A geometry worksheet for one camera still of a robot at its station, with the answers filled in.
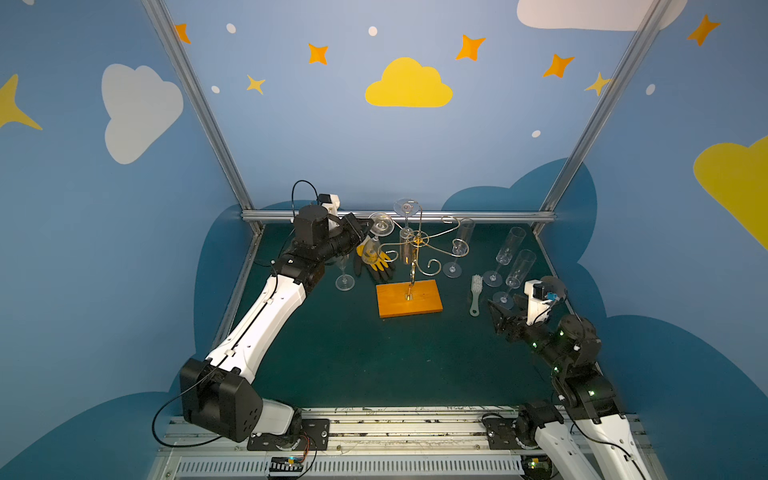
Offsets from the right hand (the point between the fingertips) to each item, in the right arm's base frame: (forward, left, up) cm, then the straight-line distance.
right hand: (507, 296), depth 71 cm
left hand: (+14, +33, +11) cm, 38 cm away
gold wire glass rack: (+12, +21, +6) cm, 25 cm away
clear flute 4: (+27, +6, -6) cm, 28 cm away
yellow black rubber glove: (+26, +34, -23) cm, 49 cm away
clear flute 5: (+22, +25, +8) cm, 34 cm away
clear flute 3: (+16, -10, -12) cm, 22 cm away
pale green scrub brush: (+18, -1, -24) cm, 30 cm away
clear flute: (+19, +46, -25) cm, 56 cm away
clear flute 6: (+15, +31, +9) cm, 36 cm away
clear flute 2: (+25, -9, -14) cm, 30 cm away
